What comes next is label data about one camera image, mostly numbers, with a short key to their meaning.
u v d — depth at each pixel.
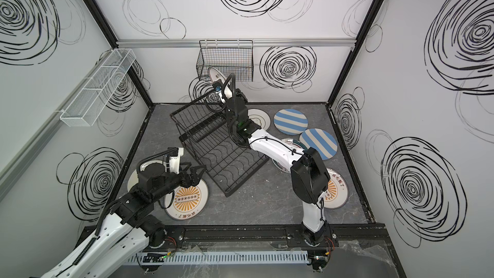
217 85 0.63
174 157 0.65
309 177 0.48
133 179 0.87
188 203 0.82
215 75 0.86
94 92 0.77
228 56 0.96
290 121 1.12
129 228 0.51
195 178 0.65
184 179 0.64
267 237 0.76
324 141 1.03
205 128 1.09
